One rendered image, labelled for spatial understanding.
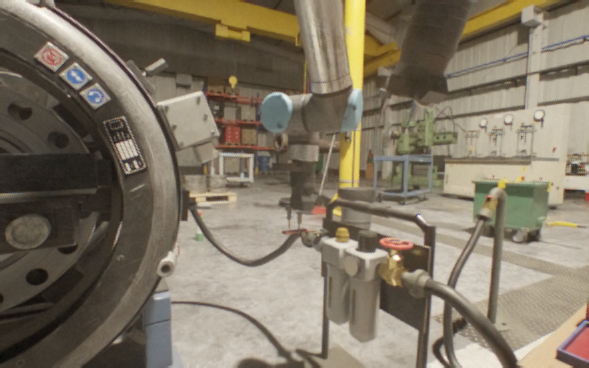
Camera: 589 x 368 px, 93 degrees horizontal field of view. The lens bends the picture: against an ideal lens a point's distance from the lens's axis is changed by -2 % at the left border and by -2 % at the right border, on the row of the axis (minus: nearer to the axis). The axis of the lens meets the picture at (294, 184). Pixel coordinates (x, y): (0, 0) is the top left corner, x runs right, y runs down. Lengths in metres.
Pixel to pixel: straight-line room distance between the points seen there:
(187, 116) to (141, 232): 0.25
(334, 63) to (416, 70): 0.18
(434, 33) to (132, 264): 0.63
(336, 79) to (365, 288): 0.49
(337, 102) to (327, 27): 0.14
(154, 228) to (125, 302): 0.15
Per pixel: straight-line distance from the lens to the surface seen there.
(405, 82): 0.47
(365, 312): 0.79
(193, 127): 0.66
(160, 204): 0.62
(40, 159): 0.60
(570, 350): 0.48
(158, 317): 1.07
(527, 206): 3.20
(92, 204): 0.73
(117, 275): 0.64
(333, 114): 0.63
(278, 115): 0.67
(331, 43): 0.59
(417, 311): 0.77
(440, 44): 0.47
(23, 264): 0.78
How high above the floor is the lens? 0.68
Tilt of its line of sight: 4 degrees down
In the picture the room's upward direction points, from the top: 1 degrees clockwise
